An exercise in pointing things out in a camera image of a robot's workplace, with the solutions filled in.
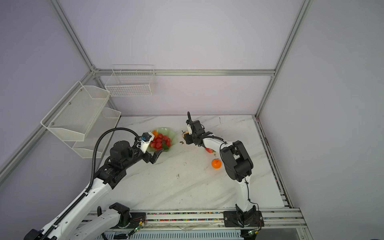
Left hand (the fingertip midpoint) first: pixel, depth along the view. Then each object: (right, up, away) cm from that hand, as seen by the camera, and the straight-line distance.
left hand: (154, 143), depth 74 cm
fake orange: (+34, -14, +16) cm, 40 cm away
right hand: (+15, +3, +24) cm, 29 cm away
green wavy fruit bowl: (0, +5, +30) cm, 30 cm away
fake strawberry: (+30, -7, +23) cm, 39 cm away
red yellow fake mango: (-7, +5, +25) cm, 26 cm away
